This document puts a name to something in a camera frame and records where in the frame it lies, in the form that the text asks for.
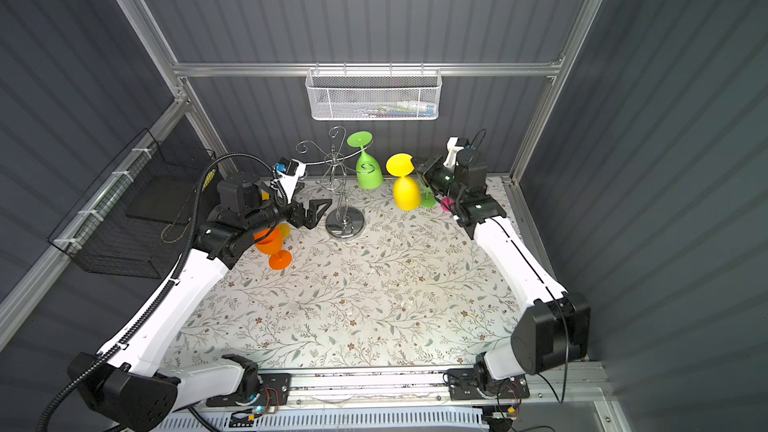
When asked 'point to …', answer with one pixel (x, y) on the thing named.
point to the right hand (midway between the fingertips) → (412, 160)
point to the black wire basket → (138, 218)
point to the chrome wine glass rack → (343, 221)
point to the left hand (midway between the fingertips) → (315, 191)
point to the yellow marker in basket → (209, 178)
